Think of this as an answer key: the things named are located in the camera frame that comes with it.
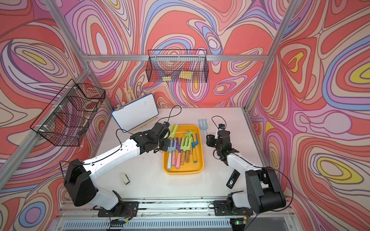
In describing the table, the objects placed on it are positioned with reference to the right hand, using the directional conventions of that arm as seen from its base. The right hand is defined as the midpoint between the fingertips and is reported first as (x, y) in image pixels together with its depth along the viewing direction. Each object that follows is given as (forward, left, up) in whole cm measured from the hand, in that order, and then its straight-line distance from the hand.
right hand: (209, 139), depth 91 cm
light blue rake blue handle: (+18, 0, -8) cm, 19 cm away
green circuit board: (-41, +51, -8) cm, 66 cm away
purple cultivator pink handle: (-3, +21, -6) cm, 21 cm away
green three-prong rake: (0, +16, -5) cm, 16 cm away
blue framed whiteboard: (+16, +47, +10) cm, 51 cm away
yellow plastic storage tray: (-15, +14, -7) cm, 22 cm away
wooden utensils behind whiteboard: (+23, +50, +20) cm, 59 cm away
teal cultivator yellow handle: (-1, +10, -7) cm, 12 cm away
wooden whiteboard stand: (+18, +47, -5) cm, 51 cm away
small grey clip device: (-21, +51, -5) cm, 55 cm away
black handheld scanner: (-24, -11, -5) cm, 26 cm away
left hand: (-6, +25, +7) cm, 27 cm away
